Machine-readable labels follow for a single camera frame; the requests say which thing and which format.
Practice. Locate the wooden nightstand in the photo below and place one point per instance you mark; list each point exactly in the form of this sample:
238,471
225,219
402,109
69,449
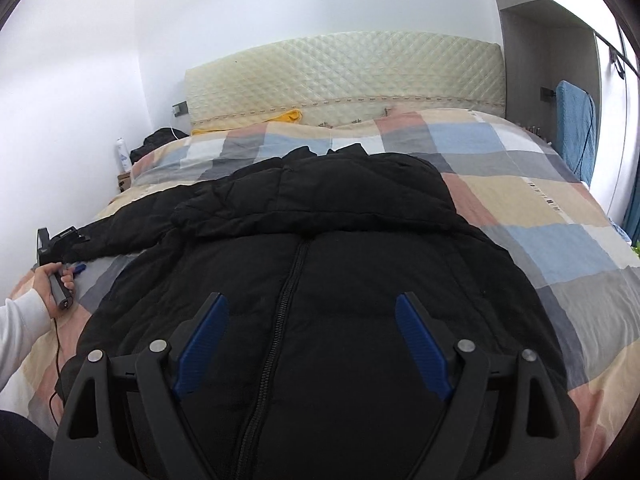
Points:
123,181

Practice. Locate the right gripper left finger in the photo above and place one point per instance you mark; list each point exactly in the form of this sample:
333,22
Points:
123,418

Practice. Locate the grey wall cabinet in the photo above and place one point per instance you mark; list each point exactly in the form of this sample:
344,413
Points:
543,44

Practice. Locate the black puffer jacket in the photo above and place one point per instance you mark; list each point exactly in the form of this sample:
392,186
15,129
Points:
312,378

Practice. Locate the person left hand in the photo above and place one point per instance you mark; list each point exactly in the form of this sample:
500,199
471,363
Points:
55,284

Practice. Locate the blue towel on rack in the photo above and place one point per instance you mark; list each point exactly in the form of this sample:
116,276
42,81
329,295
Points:
577,137

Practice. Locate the black clothes pile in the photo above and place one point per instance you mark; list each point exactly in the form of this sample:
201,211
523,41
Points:
156,140

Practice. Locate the floral pillow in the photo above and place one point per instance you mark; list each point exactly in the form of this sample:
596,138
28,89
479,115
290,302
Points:
351,116

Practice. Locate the yellow pillow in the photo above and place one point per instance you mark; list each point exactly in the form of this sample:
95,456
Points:
293,116

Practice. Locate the white spray bottle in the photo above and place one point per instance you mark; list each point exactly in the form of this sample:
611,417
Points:
123,155

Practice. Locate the wall power outlet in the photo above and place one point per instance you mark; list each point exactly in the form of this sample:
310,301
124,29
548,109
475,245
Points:
180,109

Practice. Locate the blue curtain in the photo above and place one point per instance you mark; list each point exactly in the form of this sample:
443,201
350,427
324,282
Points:
631,222

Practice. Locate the white sleeve forearm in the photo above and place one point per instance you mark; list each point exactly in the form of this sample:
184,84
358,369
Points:
22,322

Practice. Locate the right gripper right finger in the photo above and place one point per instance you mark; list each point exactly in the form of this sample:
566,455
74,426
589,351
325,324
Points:
501,417

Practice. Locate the plaid bed quilt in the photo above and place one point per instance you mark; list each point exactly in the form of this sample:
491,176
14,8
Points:
519,192

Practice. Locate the cream quilted headboard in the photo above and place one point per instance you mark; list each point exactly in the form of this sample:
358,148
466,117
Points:
364,70

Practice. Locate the black clothes hanger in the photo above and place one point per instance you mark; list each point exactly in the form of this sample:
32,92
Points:
618,52

